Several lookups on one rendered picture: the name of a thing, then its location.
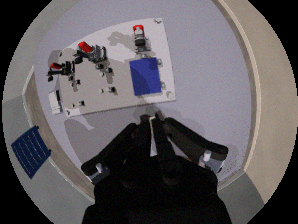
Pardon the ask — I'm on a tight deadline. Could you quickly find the grey rectangular block with slot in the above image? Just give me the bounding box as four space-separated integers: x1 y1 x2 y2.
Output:
48 90 63 114

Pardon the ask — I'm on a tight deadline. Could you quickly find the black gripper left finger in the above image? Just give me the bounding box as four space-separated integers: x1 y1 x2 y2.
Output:
81 106 153 189

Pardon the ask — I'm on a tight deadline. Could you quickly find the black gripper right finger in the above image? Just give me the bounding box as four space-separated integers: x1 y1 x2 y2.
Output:
150 106 229 185

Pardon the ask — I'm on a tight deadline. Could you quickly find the blue rectangular block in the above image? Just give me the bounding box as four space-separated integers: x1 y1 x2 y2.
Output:
129 57 161 96

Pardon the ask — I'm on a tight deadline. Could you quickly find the grey fixture plate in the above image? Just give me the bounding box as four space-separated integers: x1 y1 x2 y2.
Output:
58 18 176 117

